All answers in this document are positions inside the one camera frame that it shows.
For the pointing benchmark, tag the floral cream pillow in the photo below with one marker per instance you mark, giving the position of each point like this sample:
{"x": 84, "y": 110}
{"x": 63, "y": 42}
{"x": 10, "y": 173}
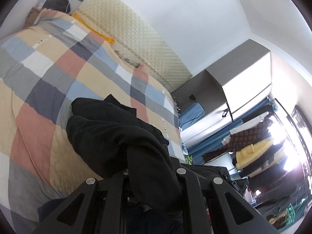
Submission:
{"x": 127, "y": 54}

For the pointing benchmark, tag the black padded jacket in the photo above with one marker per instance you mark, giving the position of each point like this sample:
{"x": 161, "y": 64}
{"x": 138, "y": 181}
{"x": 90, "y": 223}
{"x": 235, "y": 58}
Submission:
{"x": 110, "y": 139}

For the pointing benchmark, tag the blue curtain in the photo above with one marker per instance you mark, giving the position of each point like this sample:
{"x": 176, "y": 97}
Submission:
{"x": 214, "y": 141}

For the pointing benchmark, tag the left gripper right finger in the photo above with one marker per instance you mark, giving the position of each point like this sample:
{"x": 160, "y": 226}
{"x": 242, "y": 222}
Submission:
{"x": 215, "y": 207}

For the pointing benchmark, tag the yellow hanging jacket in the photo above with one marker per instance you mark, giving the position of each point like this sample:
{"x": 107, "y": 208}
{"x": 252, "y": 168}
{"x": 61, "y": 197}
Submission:
{"x": 252, "y": 152}

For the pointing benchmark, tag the blue folded board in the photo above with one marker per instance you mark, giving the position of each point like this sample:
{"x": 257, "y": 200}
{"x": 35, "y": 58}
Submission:
{"x": 191, "y": 116}

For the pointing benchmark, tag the green gift bag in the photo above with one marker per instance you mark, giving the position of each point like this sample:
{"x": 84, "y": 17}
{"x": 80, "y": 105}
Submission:
{"x": 189, "y": 159}

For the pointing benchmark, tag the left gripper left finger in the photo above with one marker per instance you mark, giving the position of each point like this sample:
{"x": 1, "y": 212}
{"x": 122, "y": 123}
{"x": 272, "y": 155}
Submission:
{"x": 94, "y": 207}

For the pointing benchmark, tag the yellow pillow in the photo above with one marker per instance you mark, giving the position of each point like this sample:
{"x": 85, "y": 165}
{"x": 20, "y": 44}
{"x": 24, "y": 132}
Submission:
{"x": 110, "y": 40}

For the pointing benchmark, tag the plaid patchwork duvet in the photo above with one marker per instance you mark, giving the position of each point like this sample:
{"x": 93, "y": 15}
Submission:
{"x": 44, "y": 68}

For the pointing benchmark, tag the grey white wardrobe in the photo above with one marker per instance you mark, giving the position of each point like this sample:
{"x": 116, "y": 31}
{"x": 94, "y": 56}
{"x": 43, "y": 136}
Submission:
{"x": 227, "y": 89}

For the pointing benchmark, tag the cream quilted headboard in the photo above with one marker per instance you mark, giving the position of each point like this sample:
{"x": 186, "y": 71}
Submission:
{"x": 117, "y": 20}

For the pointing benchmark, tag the black clothes pile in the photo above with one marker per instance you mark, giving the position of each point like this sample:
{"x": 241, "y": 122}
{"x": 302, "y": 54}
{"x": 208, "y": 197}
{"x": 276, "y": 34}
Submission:
{"x": 58, "y": 5}

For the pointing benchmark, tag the brown plaid hanging garment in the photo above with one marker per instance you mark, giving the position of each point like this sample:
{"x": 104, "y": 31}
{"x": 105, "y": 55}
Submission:
{"x": 241, "y": 139}

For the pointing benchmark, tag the white hanging shirt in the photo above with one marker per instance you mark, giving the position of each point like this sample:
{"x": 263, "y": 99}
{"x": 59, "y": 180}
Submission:
{"x": 249, "y": 124}

